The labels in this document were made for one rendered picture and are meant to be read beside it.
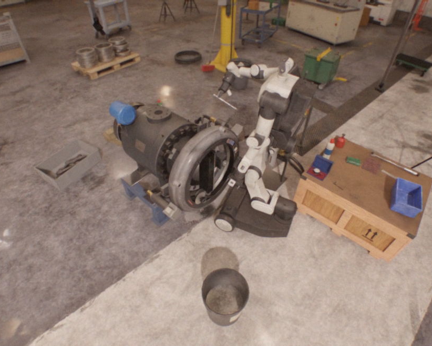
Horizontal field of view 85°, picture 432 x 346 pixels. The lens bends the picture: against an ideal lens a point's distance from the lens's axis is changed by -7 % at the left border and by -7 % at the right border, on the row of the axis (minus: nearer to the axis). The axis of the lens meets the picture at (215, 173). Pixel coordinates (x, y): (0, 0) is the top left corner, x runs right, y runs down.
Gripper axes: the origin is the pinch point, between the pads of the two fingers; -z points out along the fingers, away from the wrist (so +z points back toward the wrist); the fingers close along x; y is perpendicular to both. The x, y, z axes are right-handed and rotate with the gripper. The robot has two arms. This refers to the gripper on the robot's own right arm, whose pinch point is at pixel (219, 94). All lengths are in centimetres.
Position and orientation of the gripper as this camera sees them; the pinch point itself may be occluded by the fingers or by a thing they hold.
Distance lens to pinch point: 212.7
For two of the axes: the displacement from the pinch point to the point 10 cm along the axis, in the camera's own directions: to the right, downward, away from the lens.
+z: 5.1, -8.6, -0.5
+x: -2.2, -1.9, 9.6
